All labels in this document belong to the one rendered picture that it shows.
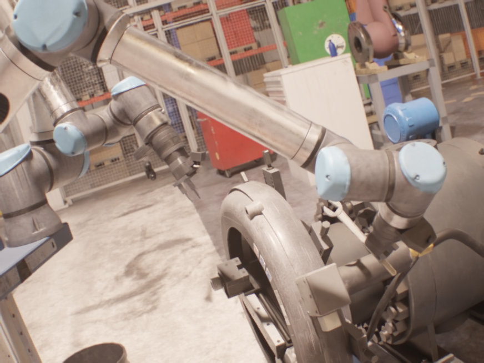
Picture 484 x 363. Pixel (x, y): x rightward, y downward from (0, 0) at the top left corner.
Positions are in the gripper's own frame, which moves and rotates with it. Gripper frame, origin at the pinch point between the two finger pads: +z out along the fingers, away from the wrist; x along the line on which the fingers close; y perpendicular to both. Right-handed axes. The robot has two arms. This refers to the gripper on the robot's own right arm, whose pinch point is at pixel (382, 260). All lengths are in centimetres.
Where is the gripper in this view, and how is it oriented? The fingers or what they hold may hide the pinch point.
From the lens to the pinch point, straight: 126.9
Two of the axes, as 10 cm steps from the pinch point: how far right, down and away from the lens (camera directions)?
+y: -6.2, -6.9, 3.8
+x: -7.8, 5.1, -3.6
